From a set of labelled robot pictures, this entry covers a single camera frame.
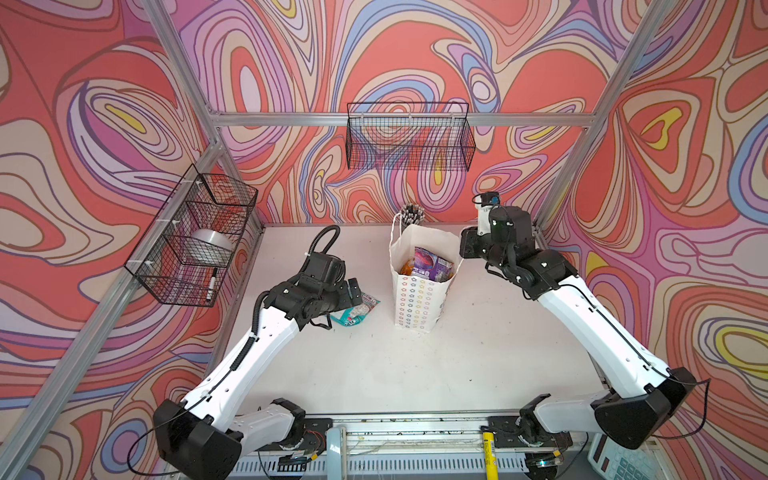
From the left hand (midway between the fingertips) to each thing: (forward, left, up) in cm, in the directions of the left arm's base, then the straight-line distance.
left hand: (350, 295), depth 78 cm
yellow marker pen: (-35, -34, -17) cm, 52 cm away
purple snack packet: (+8, -22, +1) cm, 24 cm away
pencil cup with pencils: (+32, -18, -1) cm, 37 cm away
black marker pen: (-1, +33, +7) cm, 34 cm away
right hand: (+9, -29, +13) cm, 33 cm away
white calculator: (-35, -64, -17) cm, 75 cm away
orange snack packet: (+14, -16, -7) cm, 23 cm away
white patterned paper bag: (0, -19, -4) cm, 19 cm away
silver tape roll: (+5, +33, +14) cm, 36 cm away
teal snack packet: (+2, 0, -15) cm, 15 cm away
